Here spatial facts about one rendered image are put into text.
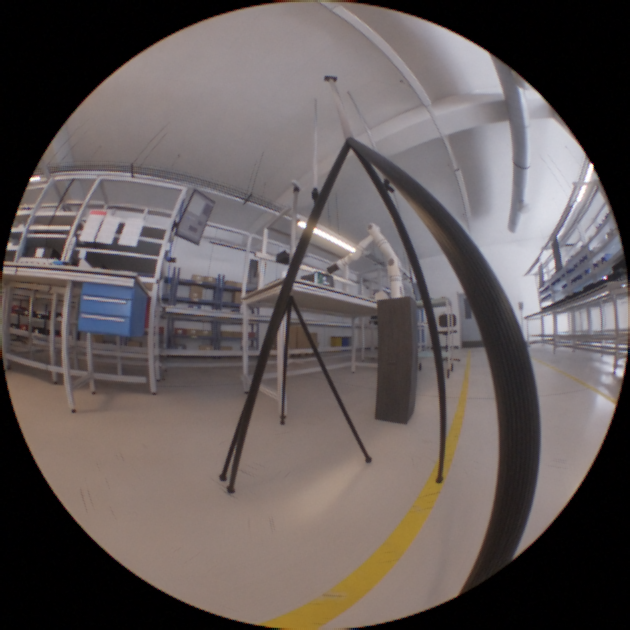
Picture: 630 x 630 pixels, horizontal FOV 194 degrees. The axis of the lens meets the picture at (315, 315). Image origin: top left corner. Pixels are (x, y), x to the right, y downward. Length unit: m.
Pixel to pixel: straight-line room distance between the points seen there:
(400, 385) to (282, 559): 1.11
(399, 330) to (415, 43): 3.54
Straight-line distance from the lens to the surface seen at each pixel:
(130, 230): 2.20
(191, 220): 1.96
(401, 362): 1.24
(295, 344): 5.31
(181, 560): 0.69
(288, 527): 0.70
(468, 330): 7.81
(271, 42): 3.24
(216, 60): 3.43
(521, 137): 3.87
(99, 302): 1.40
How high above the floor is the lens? 0.60
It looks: 7 degrees up
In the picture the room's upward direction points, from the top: straight up
